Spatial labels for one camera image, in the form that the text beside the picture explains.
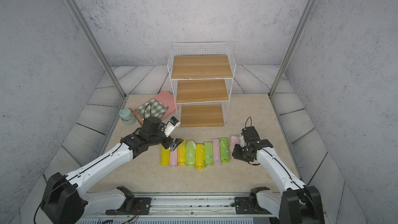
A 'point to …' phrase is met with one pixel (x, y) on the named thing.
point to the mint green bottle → (127, 116)
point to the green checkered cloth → (153, 108)
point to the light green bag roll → (190, 150)
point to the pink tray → (167, 98)
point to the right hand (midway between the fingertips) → (236, 154)
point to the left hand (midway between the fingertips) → (178, 135)
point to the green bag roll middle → (208, 154)
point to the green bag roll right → (224, 150)
